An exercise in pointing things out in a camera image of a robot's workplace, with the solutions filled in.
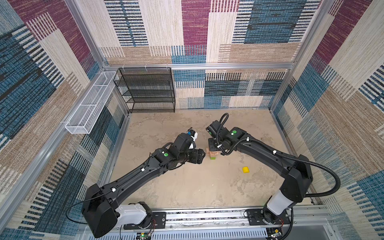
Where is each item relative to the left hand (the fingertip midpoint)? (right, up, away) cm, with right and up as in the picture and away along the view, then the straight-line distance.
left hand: (200, 151), depth 76 cm
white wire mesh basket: (-55, +15, -6) cm, 57 cm away
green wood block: (+9, -8, +19) cm, 23 cm away
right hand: (+8, +1, +6) cm, 10 cm away
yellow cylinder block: (+27, -13, +13) cm, 33 cm away
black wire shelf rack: (-37, +39, +33) cm, 63 cm away
